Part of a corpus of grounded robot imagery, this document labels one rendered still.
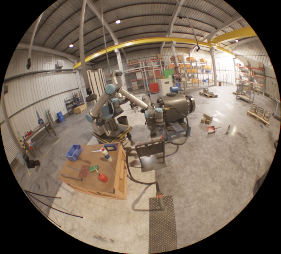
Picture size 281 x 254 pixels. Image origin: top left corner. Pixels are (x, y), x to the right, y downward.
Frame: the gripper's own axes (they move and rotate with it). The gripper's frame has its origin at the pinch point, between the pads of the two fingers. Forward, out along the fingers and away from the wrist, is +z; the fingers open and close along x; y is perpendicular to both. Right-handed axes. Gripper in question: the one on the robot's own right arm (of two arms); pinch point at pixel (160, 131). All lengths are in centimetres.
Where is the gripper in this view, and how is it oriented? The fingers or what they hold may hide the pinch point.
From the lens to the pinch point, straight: 117.7
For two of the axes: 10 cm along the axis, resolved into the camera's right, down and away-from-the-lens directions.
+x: -9.0, 0.0, 4.5
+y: 4.0, -4.2, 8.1
